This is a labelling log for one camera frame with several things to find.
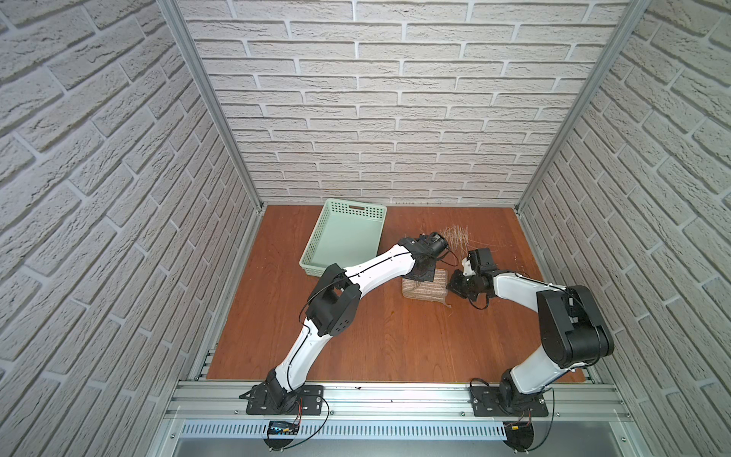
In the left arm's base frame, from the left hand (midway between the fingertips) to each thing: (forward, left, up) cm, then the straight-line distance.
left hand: (422, 266), depth 92 cm
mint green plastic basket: (+20, +26, -7) cm, 34 cm away
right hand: (-4, -7, -6) cm, 10 cm away
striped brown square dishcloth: (-6, -3, -7) cm, 9 cm away
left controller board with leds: (-43, +40, -10) cm, 60 cm away
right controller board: (-45, -20, -8) cm, 50 cm away
